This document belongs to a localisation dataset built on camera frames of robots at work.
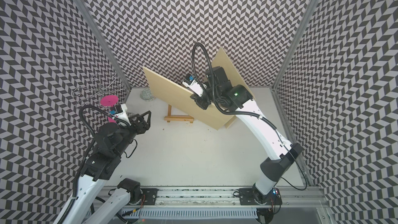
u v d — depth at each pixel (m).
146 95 1.14
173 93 0.68
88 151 0.49
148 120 0.64
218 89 0.49
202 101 0.58
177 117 0.96
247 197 0.74
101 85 0.96
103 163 0.47
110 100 0.71
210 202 0.72
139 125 0.58
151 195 0.73
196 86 0.56
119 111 0.56
